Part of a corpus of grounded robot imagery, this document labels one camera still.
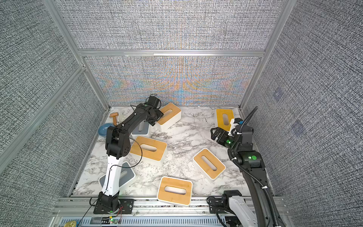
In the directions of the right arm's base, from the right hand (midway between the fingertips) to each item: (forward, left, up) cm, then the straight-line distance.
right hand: (218, 129), depth 71 cm
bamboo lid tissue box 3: (-8, +2, -27) cm, 28 cm away
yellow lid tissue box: (+25, -13, -22) cm, 36 cm away
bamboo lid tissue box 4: (-24, +22, -25) cm, 41 cm away
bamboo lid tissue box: (+28, +25, -20) cm, 42 cm away
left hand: (+25, +32, -19) cm, 44 cm away
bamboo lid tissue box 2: (-3, +38, -18) cm, 42 cm away
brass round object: (-38, +70, -21) cm, 82 cm away
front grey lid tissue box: (-15, +50, -24) cm, 58 cm away
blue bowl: (+18, +76, -25) cm, 82 cm away
